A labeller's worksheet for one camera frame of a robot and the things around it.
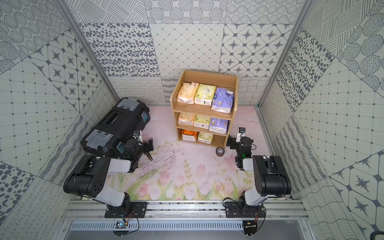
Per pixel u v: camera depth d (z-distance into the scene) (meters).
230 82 0.86
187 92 0.76
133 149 0.73
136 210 0.73
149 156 0.93
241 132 0.81
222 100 0.74
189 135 0.94
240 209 0.68
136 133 0.82
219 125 0.80
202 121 0.83
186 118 0.85
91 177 0.45
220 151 0.95
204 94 0.75
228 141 0.86
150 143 0.90
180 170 0.88
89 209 0.75
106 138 0.80
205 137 0.95
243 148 0.72
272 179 0.45
